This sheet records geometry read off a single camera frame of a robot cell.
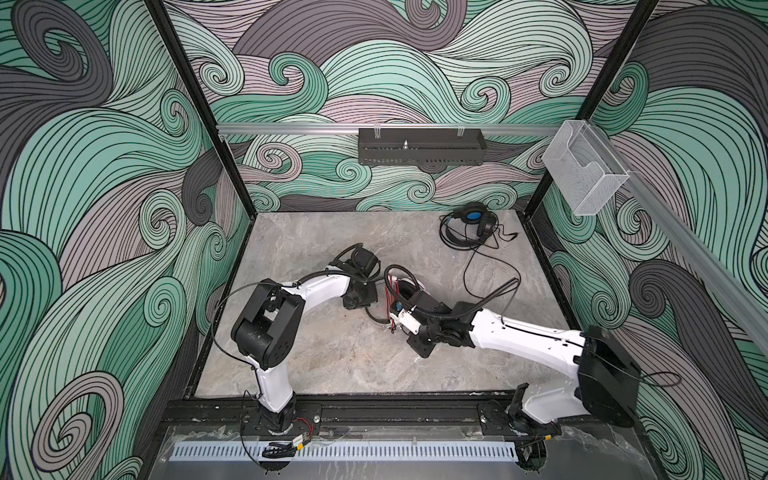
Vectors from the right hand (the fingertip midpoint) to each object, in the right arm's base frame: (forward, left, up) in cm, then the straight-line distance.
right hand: (412, 338), depth 81 cm
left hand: (+13, +12, -3) cm, 18 cm away
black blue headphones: (+48, -27, -5) cm, 55 cm away
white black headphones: (+4, +7, -1) cm, 8 cm away
